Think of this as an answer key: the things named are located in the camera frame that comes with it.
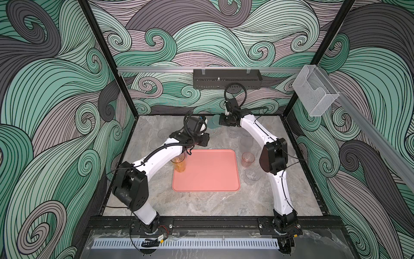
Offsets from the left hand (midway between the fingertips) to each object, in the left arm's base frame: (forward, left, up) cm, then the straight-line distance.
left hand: (206, 135), depth 84 cm
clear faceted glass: (-15, -25, -18) cm, 35 cm away
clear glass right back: (+16, -19, -18) cm, 30 cm away
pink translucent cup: (-4, -25, -18) cm, 31 cm away
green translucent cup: (+13, -4, -3) cm, 14 cm away
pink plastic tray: (-12, -2, -18) cm, 22 cm away
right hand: (+15, -8, -5) cm, 18 cm away
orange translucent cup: (-15, +13, -3) cm, 20 cm away
